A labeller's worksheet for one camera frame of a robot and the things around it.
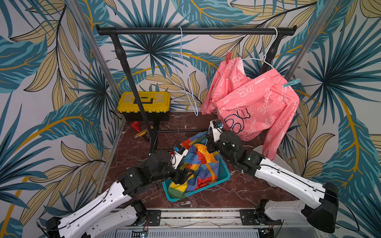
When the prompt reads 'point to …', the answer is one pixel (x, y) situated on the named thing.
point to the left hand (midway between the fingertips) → (187, 171)
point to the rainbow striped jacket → (202, 159)
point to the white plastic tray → (278, 160)
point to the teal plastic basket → (223, 174)
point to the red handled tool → (136, 124)
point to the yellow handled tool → (141, 133)
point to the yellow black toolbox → (156, 105)
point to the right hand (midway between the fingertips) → (207, 134)
